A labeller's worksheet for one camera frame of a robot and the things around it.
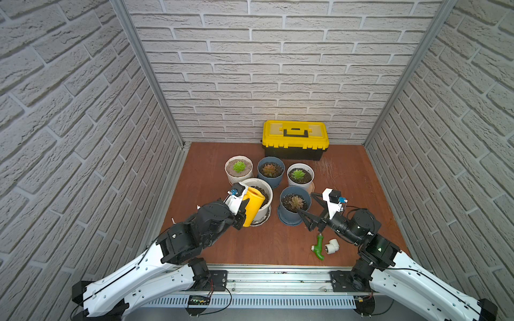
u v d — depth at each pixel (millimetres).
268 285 743
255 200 669
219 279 731
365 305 691
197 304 716
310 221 579
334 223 598
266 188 859
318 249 805
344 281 735
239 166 931
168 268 437
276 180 909
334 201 561
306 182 903
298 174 923
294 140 999
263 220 893
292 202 852
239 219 557
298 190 878
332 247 796
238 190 527
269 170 947
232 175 921
